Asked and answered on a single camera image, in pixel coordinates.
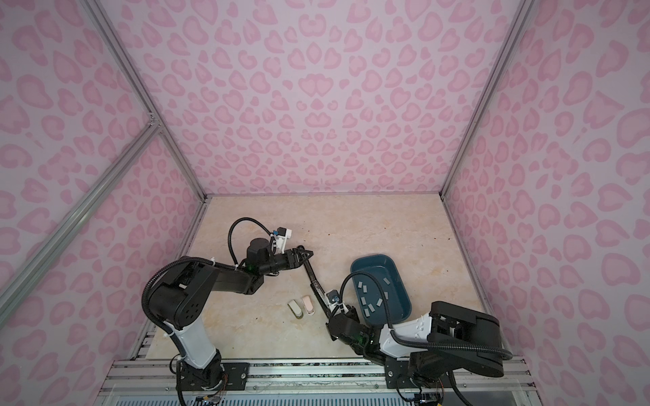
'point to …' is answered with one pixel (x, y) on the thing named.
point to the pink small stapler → (308, 304)
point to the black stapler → (318, 292)
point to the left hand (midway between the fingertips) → (312, 252)
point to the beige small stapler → (294, 308)
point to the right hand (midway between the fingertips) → (328, 310)
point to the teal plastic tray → (367, 298)
